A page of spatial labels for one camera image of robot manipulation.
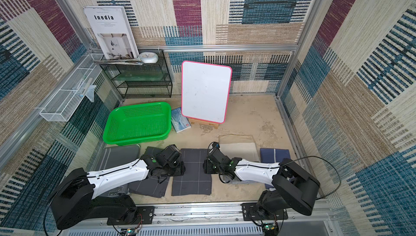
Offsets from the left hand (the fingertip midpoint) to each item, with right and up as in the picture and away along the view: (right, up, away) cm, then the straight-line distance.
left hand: (182, 169), depth 85 cm
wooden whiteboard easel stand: (+10, +23, +15) cm, 29 cm away
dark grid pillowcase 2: (-14, -7, -4) cm, 16 cm away
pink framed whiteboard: (+11, +42, +8) cm, 44 cm away
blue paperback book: (-5, +23, +20) cm, 31 cm away
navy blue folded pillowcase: (+49, +6, +5) cm, 50 cm away
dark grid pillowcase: (+6, -5, -2) cm, 8 cm away
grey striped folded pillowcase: (-39, +5, +6) cm, 40 cm away
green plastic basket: (-32, +22, +20) cm, 44 cm away
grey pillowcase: (+24, +4, -23) cm, 34 cm away
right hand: (+12, +2, +2) cm, 13 cm away
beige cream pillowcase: (+31, +10, +10) cm, 34 cm away
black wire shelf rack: (-19, +48, +9) cm, 52 cm away
